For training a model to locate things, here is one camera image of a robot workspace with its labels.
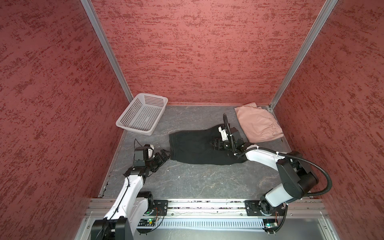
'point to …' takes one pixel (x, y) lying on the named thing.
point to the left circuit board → (146, 222)
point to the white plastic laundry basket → (143, 114)
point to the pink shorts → (258, 124)
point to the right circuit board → (270, 225)
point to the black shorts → (194, 147)
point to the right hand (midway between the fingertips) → (213, 145)
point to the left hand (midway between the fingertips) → (167, 159)
